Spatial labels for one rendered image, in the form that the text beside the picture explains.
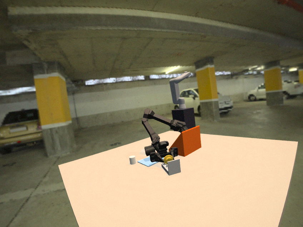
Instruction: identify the light blue flat mat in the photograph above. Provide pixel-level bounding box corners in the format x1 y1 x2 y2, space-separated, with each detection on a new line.
137 157 158 167

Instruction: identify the yellow plate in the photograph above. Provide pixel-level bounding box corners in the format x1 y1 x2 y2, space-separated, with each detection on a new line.
163 155 173 164

